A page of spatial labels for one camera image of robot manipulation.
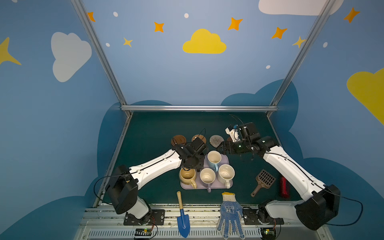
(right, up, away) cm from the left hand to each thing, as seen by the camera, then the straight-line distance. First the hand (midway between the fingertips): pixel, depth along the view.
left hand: (200, 162), depth 81 cm
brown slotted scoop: (+38, -11, +5) cm, 40 cm away
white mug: (+16, -8, +7) cm, 19 cm away
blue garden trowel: (-9, -27, -8) cm, 30 cm away
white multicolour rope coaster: (+12, +10, +25) cm, 30 cm away
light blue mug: (+9, 0, +11) cm, 14 cm away
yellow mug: (-7, -10, +5) cm, 13 cm away
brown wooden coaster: (-15, +11, +23) cm, 30 cm away
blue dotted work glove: (+16, -24, -5) cm, 29 cm away
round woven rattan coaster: (+2, +12, +25) cm, 28 cm away
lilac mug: (+5, -10, +7) cm, 13 cm away
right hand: (+12, +9, -3) cm, 15 cm away
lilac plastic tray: (+9, -14, +4) cm, 17 cm away
